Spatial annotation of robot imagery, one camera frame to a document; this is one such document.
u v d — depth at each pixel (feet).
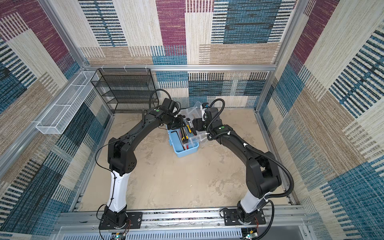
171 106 2.50
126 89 3.55
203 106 2.56
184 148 2.93
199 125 2.55
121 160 1.79
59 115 2.39
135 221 2.41
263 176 1.48
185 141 3.01
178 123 2.70
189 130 2.93
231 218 2.39
